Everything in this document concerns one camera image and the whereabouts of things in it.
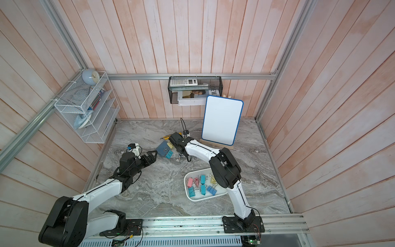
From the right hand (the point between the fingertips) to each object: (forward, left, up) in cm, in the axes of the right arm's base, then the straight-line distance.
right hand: (188, 148), depth 98 cm
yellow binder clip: (+4, +12, -3) cm, 13 cm away
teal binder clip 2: (-27, -3, -3) cm, 27 cm away
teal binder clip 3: (-3, +12, -3) cm, 13 cm away
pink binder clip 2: (-22, -6, 0) cm, 23 cm away
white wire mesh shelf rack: (+8, +53, +26) cm, 60 cm away
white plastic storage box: (-23, -9, -3) cm, 25 cm away
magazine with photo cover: (+22, -6, +24) cm, 33 cm away
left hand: (-9, +20, +6) cm, 22 cm away
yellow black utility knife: (+11, +17, -3) cm, 20 cm away
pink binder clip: (-22, -2, -2) cm, 22 cm away
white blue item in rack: (+1, +56, +25) cm, 61 cm away
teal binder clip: (-20, -10, -1) cm, 22 cm away
